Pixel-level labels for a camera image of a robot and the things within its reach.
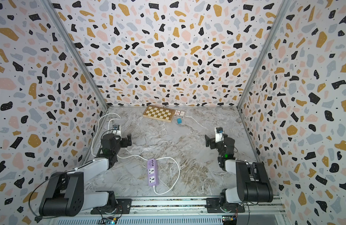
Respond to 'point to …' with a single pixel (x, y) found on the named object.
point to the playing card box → (179, 113)
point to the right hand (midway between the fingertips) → (215, 134)
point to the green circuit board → (108, 221)
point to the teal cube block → (179, 120)
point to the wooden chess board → (161, 113)
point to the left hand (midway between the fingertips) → (124, 134)
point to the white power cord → (157, 159)
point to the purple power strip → (153, 179)
